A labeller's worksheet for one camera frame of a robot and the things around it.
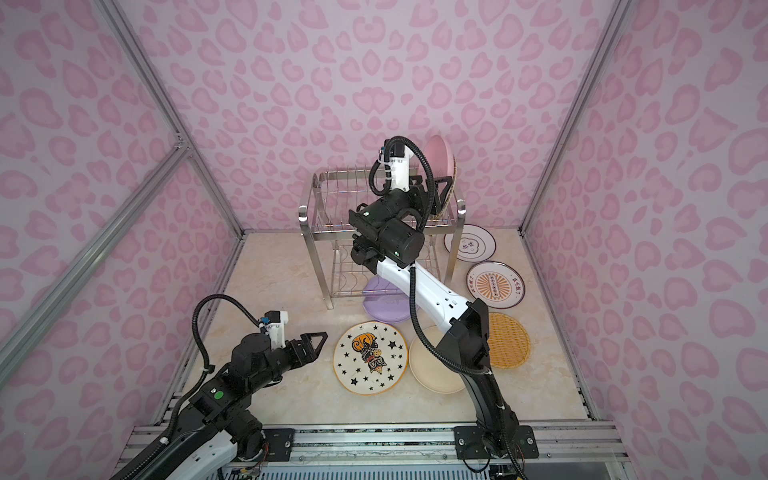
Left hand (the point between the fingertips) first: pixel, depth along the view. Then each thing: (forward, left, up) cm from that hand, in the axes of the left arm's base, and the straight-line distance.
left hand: (318, 335), depth 76 cm
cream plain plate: (-5, -29, -13) cm, 32 cm away
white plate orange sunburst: (+25, -55, -15) cm, 62 cm away
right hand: (+18, -30, +35) cm, 49 cm away
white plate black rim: (+44, -52, -16) cm, 70 cm away
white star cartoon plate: (-1, -12, -14) cm, 18 cm away
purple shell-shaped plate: (+18, -16, -14) cm, 28 cm away
